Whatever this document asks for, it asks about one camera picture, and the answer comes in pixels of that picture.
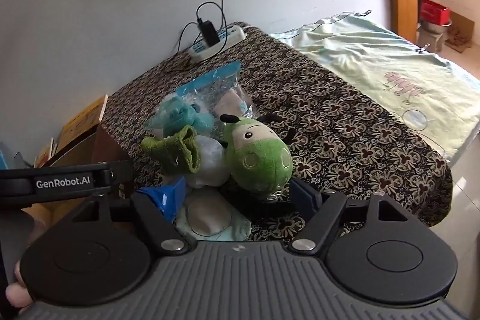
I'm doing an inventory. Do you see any red box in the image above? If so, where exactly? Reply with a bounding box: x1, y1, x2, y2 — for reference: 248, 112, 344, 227
419, 0, 450, 25

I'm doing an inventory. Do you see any pale green soft pad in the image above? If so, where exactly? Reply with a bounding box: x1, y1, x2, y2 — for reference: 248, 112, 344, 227
175, 188, 253, 243

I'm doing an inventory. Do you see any white power strip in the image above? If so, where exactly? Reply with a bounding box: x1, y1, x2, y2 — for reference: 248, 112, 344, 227
187, 25, 246, 62

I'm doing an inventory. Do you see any yellow book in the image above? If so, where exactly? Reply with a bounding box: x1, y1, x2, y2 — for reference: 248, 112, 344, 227
57, 94, 109, 153

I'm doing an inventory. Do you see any green bug plush toy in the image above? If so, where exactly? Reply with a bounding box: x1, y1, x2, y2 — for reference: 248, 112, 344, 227
219, 113, 297, 193

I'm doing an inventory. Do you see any white stool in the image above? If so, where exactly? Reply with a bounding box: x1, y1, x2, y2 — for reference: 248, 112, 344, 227
416, 28, 448, 53

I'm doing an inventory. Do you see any green fuzzy cloth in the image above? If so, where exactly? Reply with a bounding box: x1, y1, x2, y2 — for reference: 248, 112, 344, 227
140, 125, 200, 174

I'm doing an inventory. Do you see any black charger cable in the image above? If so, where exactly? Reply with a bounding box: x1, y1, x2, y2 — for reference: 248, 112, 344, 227
175, 1, 226, 60

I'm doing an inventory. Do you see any person's left hand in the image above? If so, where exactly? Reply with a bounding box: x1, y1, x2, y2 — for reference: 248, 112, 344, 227
5, 260, 37, 309

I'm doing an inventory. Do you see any cardboard box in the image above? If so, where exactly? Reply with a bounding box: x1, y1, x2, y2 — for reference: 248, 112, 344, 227
22, 124, 133, 232

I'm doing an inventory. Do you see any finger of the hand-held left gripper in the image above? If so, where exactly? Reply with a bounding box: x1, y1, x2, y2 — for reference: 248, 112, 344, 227
109, 160, 134, 200

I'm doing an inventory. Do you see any brown cardboard carton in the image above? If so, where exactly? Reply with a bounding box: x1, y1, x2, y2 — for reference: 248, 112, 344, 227
444, 10, 474, 53

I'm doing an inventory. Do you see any clear zip bag blue strip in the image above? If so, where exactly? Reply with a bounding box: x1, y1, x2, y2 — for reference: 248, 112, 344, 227
175, 61, 256, 118

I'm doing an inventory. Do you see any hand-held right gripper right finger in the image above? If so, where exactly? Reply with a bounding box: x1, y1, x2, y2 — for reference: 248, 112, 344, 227
289, 178, 411, 255

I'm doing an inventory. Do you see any black charger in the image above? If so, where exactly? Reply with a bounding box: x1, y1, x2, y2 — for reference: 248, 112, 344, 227
196, 18, 220, 47

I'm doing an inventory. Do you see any illustrated picture book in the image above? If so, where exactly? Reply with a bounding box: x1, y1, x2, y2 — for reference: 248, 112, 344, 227
33, 137, 61, 168

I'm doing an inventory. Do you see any light green blanket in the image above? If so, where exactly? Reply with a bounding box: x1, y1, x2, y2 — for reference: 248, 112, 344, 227
269, 10, 480, 168

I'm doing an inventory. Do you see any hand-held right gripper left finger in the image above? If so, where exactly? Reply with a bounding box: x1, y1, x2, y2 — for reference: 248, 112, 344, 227
71, 178, 190, 256

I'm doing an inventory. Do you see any white soft pouch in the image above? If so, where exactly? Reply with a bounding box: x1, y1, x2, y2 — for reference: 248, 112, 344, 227
187, 136, 230, 189

